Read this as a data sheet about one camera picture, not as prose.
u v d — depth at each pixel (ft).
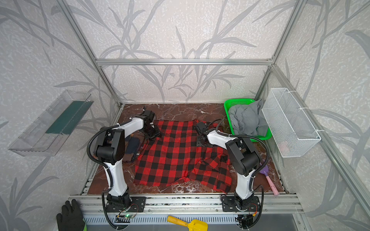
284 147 2.36
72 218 2.28
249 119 3.47
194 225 2.18
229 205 2.40
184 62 3.16
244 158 1.62
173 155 2.99
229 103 3.67
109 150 1.76
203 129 2.54
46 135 2.09
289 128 2.04
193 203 2.48
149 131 2.79
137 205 2.37
